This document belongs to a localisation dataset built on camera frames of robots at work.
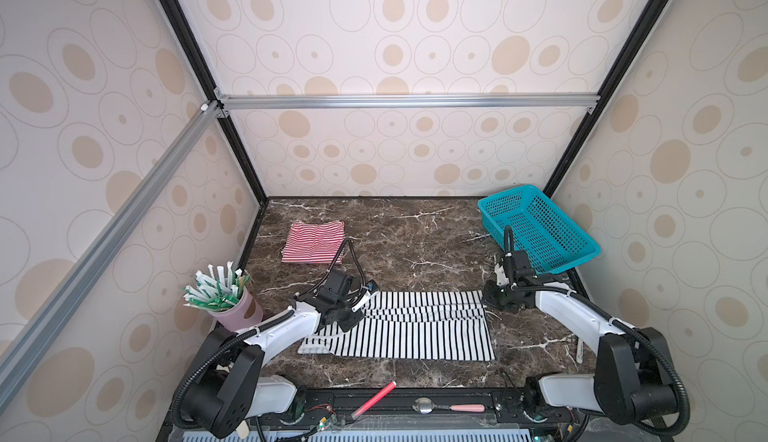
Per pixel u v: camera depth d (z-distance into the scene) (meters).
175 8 0.72
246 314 0.80
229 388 0.41
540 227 1.09
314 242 1.05
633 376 0.42
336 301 0.69
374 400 0.74
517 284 0.65
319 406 0.73
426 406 0.76
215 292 0.78
